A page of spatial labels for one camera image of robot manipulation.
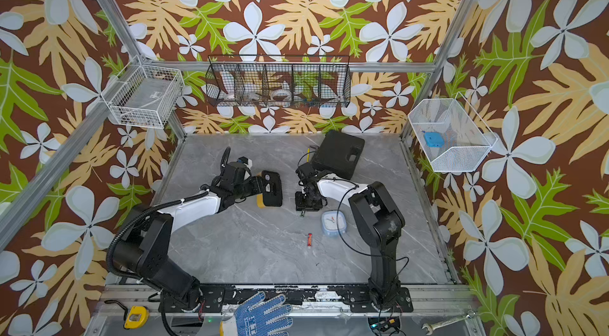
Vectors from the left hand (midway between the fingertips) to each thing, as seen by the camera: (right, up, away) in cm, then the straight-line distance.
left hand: (266, 179), depth 93 cm
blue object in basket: (+62, +16, -9) cm, 65 cm away
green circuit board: (+41, -44, -19) cm, 63 cm away
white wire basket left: (-42, +31, -9) cm, 53 cm away
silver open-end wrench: (+53, -42, -24) cm, 72 cm away
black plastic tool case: (+31, +11, +14) cm, 36 cm away
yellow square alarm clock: (+3, -4, 0) cm, 5 cm away
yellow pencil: (+18, +12, +21) cm, 30 cm away
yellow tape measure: (-35, -39, -24) cm, 57 cm away
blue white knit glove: (+1, -40, -22) cm, 45 cm away
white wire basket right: (+69, +16, -9) cm, 71 cm away
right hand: (+13, -12, +2) cm, 17 cm away
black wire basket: (+5, +41, +5) cm, 42 cm away
